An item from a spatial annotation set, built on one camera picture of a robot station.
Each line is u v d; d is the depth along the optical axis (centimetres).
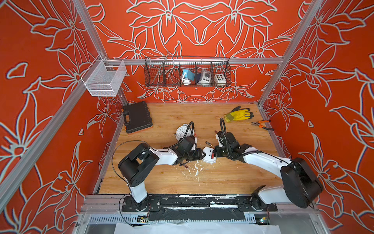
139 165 47
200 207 73
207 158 86
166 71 101
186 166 85
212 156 86
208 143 95
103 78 93
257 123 106
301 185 43
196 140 86
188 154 74
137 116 105
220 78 95
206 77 90
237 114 110
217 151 78
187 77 85
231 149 67
